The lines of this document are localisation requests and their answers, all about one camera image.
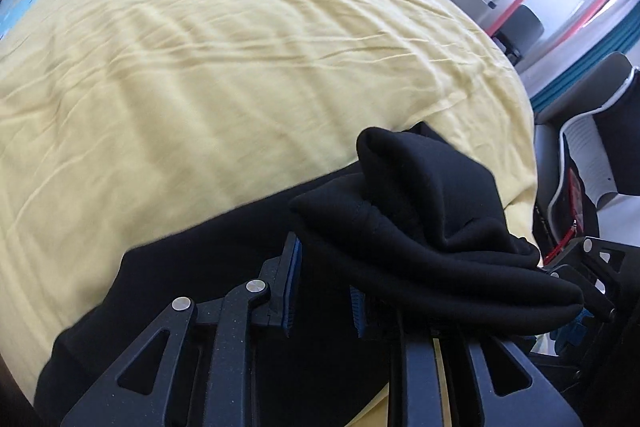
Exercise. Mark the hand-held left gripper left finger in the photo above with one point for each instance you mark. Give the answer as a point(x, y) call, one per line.
point(292, 292)

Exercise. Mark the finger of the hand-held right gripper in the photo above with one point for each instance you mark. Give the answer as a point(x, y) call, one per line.
point(610, 254)
point(590, 294)

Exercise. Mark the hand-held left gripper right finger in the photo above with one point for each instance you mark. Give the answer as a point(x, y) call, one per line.
point(359, 313)

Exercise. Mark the black pants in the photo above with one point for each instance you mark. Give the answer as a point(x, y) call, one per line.
point(425, 217)

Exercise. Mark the black and white chair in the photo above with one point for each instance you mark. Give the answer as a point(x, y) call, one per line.
point(590, 152)

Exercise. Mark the teal curtain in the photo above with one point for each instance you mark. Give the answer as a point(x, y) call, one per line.
point(585, 52)

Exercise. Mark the yellow printed blanket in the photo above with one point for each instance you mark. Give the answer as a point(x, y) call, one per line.
point(200, 82)

